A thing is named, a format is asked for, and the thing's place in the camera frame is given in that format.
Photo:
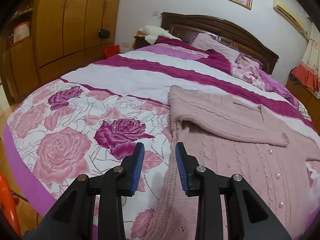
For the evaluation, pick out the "orange plastic stool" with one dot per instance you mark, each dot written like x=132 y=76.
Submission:
x=8 y=206

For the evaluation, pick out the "light purple pillow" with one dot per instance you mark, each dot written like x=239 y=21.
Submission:
x=207 y=42

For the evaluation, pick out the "small black bag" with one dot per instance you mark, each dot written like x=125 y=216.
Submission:
x=104 y=34

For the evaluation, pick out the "dark wooden nightstand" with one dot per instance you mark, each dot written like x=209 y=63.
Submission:
x=140 y=42

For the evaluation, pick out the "dark wooden headboard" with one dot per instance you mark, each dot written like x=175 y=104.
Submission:
x=224 y=31

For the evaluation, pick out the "floral purple bed quilt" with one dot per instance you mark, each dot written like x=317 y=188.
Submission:
x=89 y=120

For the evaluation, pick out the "wooden wardrobe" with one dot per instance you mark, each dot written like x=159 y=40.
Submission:
x=46 y=39

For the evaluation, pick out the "wall air conditioner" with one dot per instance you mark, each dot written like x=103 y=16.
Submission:
x=282 y=9

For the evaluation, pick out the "white plush toy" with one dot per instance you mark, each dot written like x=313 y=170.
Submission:
x=151 y=33

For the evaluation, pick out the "cream and red curtain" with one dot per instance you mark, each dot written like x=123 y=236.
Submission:
x=307 y=71

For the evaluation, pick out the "pink knitted cardigan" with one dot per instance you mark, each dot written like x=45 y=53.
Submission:
x=229 y=136

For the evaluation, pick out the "red bag on floor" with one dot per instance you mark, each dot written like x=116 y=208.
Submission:
x=111 y=51

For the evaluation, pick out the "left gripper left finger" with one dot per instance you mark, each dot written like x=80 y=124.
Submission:
x=71 y=217

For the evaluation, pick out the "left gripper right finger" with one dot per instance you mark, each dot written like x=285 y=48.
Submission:
x=248 y=216

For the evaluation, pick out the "wooden drawer cabinet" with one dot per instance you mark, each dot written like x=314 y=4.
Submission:
x=306 y=97

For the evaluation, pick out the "purple ruffled pillow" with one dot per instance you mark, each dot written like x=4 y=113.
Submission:
x=245 y=60

